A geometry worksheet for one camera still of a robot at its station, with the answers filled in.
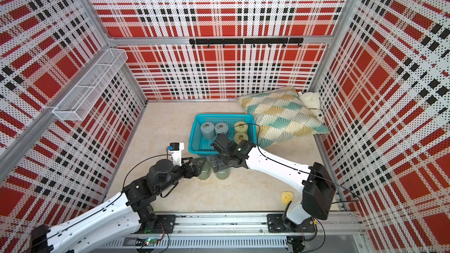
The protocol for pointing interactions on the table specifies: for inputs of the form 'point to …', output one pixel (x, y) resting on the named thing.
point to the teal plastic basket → (200, 146)
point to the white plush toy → (311, 101)
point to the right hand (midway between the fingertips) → (226, 160)
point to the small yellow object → (286, 197)
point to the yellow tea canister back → (241, 128)
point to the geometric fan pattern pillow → (281, 116)
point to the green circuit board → (150, 242)
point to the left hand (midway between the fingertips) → (202, 159)
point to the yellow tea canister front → (239, 136)
